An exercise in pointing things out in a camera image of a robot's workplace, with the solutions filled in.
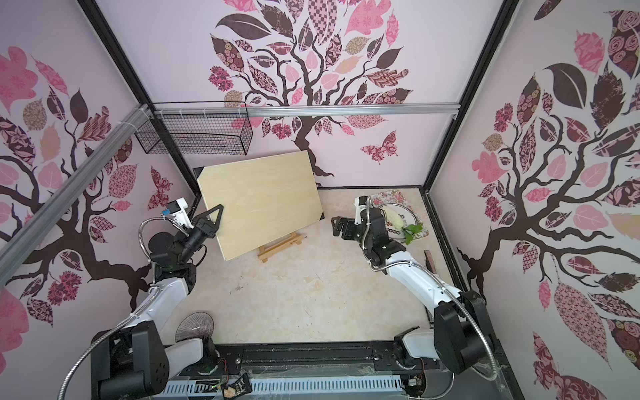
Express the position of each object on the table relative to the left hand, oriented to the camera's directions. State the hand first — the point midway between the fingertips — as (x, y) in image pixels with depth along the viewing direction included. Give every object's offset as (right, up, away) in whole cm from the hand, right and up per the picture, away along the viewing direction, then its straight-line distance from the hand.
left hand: (225, 209), depth 75 cm
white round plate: (+68, -3, +34) cm, 76 cm away
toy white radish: (+67, -9, +28) cm, 73 cm away
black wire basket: (-11, +32, +20) cm, 39 cm away
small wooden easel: (+18, -11, +21) cm, 30 cm away
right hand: (+37, -3, +9) cm, 38 cm away
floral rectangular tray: (+64, +6, +42) cm, 77 cm away
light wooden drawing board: (+9, +4, +12) cm, 16 cm away
